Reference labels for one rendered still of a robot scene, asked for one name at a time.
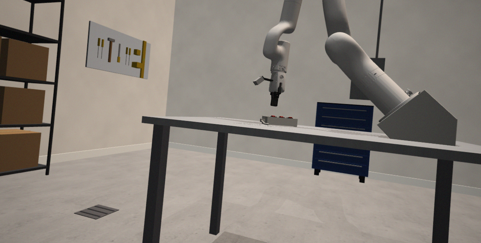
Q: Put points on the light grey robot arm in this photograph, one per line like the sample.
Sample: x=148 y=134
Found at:
x=343 y=51

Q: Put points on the white power strip body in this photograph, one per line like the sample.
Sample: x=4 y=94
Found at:
x=272 y=120

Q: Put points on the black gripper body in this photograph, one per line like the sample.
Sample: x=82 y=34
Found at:
x=277 y=77

